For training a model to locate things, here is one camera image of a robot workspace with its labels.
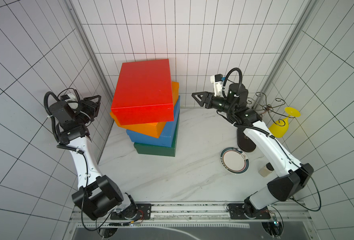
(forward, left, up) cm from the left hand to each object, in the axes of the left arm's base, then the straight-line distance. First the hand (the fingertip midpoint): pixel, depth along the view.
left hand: (102, 99), depth 69 cm
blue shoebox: (-11, -30, -16) cm, 36 cm away
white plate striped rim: (-13, -72, -39) cm, 83 cm away
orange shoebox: (-13, -25, -6) cm, 29 cm away
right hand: (+2, -45, +4) cm, 45 cm away
